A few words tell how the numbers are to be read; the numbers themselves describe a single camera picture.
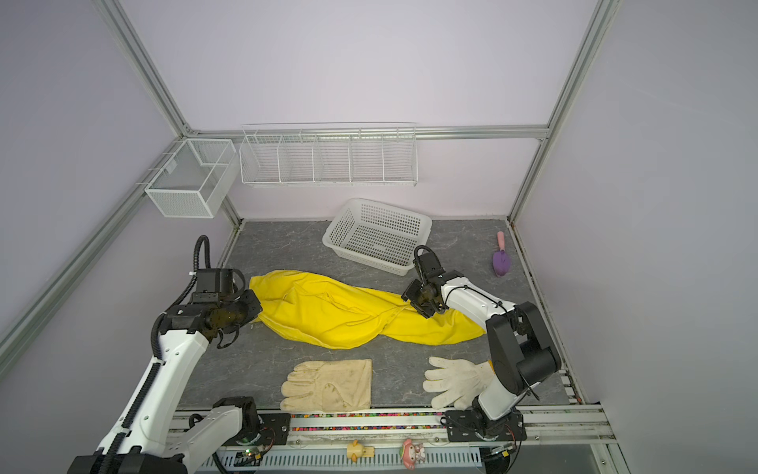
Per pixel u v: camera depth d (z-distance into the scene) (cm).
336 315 92
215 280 58
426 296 69
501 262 105
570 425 76
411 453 68
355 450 68
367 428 75
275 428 74
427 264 75
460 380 81
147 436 39
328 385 80
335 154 98
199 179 100
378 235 116
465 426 74
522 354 46
